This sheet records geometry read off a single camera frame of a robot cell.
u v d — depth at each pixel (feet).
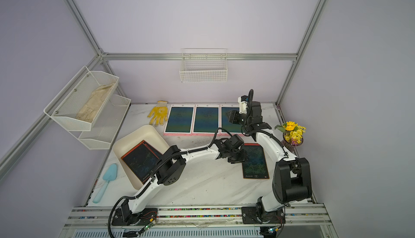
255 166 2.96
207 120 3.67
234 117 2.49
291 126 2.46
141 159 2.98
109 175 2.83
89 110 2.52
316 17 2.52
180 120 3.65
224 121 3.64
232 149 2.46
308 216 2.46
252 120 2.20
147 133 3.39
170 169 1.85
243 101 2.51
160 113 3.76
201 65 3.14
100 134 2.95
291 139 2.45
